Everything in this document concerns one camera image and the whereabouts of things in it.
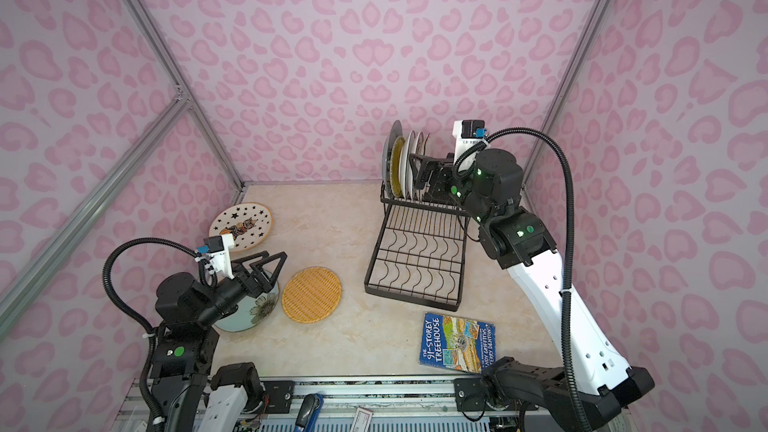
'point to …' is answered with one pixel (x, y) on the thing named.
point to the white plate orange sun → (411, 154)
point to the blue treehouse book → (457, 344)
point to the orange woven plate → (311, 294)
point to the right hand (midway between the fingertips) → (428, 153)
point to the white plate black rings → (403, 163)
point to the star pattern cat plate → (250, 223)
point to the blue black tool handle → (309, 412)
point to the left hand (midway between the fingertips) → (276, 252)
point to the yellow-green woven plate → (395, 165)
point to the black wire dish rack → (419, 253)
